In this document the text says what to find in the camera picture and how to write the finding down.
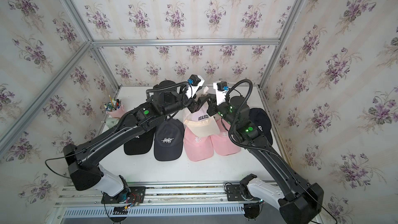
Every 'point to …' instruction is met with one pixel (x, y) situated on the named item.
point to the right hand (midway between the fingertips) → (208, 94)
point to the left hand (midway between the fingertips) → (206, 91)
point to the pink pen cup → (114, 108)
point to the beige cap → (200, 124)
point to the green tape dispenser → (111, 122)
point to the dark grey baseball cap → (169, 139)
